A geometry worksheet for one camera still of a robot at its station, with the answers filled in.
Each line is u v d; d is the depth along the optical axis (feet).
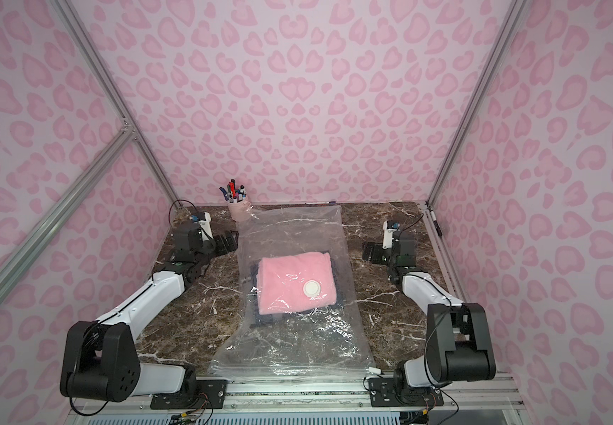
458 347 1.41
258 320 2.74
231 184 3.48
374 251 2.70
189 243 2.14
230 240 2.61
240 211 3.58
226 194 3.50
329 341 2.70
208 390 2.41
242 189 3.52
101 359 1.36
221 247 2.57
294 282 2.63
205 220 2.56
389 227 2.65
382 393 2.36
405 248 2.28
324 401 2.39
